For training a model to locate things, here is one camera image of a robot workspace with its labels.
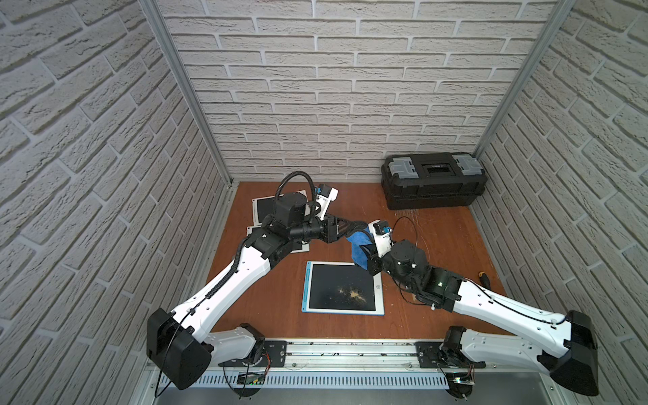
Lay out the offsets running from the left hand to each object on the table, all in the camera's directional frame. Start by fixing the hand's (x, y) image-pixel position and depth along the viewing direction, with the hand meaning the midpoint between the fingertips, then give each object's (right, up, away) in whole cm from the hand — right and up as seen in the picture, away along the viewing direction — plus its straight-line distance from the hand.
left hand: (355, 221), depth 67 cm
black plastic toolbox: (+32, +14, +28) cm, 45 cm away
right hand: (+4, -7, +6) cm, 10 cm away
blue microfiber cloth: (+1, -5, -1) cm, 5 cm away
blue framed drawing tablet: (-3, -25, +20) cm, 33 cm away
